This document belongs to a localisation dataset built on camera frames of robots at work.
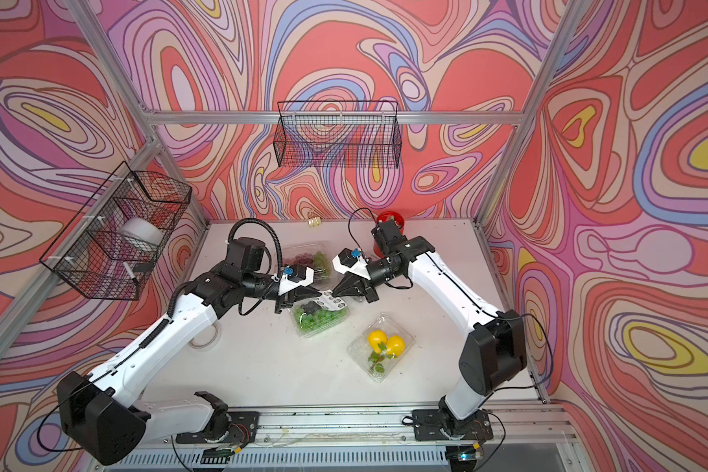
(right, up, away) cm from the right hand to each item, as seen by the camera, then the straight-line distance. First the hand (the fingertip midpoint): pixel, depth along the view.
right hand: (338, 298), depth 71 cm
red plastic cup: (+16, +24, +33) cm, 44 cm away
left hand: (-4, +2, -1) cm, 5 cm away
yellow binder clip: (-13, +23, +48) cm, 55 cm away
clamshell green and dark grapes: (-8, -10, +17) cm, 21 cm away
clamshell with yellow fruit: (+12, -16, +11) cm, 23 cm away
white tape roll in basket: (-50, +16, +3) cm, 53 cm away
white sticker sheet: (-2, -1, +1) cm, 3 cm away
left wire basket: (-61, +13, +7) cm, 63 cm away
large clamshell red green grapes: (-10, +10, +32) cm, 35 cm away
